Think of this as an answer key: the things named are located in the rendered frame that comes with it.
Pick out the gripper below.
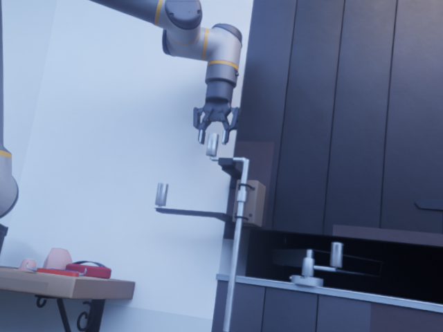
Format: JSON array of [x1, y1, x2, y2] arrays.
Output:
[[192, 79, 242, 145]]

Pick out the tan wooden bolt block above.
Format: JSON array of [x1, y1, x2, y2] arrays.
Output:
[[232, 179, 267, 228]]

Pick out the silver door bolt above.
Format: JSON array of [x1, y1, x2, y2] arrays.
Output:
[[206, 132, 251, 332]]

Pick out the dark panelled top door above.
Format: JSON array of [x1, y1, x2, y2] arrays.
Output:
[[233, 0, 443, 237]]

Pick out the dark grey lower door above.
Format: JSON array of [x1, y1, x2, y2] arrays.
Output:
[[210, 272, 443, 332]]

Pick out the pink corner feed bowl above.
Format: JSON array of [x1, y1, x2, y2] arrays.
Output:
[[45, 247, 73, 271]]

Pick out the dark bar with silver knob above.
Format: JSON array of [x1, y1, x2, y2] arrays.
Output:
[[154, 183, 237, 223]]

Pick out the silver crank on round base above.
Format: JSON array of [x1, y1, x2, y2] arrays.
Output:
[[289, 241, 344, 288]]

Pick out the flat red tool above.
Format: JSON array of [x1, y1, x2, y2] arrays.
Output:
[[35, 267, 81, 278]]

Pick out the small pink cup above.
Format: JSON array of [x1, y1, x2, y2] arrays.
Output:
[[18, 258, 38, 273]]

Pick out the wooden wall shelf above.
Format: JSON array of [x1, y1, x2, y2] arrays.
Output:
[[0, 265, 136, 300]]

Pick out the black scrolled shelf bracket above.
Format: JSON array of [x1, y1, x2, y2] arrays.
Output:
[[34, 295, 106, 332]]

